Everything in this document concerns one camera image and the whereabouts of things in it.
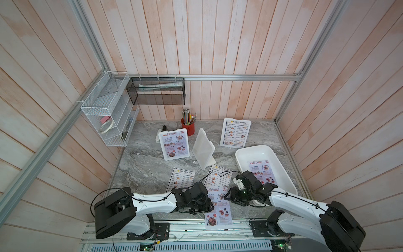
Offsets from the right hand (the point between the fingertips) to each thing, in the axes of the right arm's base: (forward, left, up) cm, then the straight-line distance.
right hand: (227, 198), depth 82 cm
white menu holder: (+26, +38, +14) cm, 48 cm away
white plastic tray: (+9, -32, +2) cm, 34 cm away
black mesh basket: (+50, +41, +33) cm, 73 cm away
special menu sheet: (-9, +4, -2) cm, 10 cm away
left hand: (-7, +11, 0) cm, 13 cm away
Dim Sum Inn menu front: (+11, +4, -1) cm, 12 cm away
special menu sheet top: (+28, +30, +11) cm, 43 cm away
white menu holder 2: (+30, +13, +1) cm, 33 cm away
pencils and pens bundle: (+49, +24, +11) cm, 56 cm away
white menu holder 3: (+38, -7, +10) cm, 40 cm away
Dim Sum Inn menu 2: (+38, -7, +10) cm, 40 cm away
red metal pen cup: (+46, +22, +5) cm, 51 cm away
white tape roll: (+26, +65, +27) cm, 75 cm away
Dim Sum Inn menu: (+11, +27, -1) cm, 29 cm away
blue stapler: (+47, +42, +3) cm, 63 cm away
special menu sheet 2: (+17, -23, -1) cm, 29 cm away
